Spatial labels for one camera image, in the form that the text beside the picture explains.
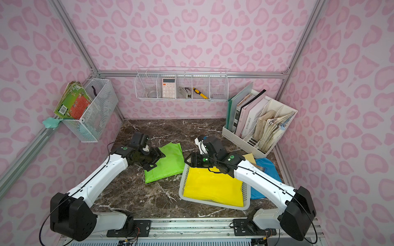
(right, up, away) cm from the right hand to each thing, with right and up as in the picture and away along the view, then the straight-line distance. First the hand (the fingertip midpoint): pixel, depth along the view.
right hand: (187, 161), depth 72 cm
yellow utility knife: (+4, +40, +25) cm, 47 cm away
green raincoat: (-11, -6, +20) cm, 24 cm away
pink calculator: (-14, +40, +23) cm, 48 cm away
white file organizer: (+46, +21, +12) cm, 52 cm away
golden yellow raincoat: (+11, -13, +8) cm, 19 cm away
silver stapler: (-4, +40, +27) cm, 49 cm away
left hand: (-14, +1, +10) cm, 17 cm away
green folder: (+25, +31, +15) cm, 42 cm away
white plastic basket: (+29, -17, +2) cm, 33 cm away
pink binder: (+31, +26, +11) cm, 42 cm away
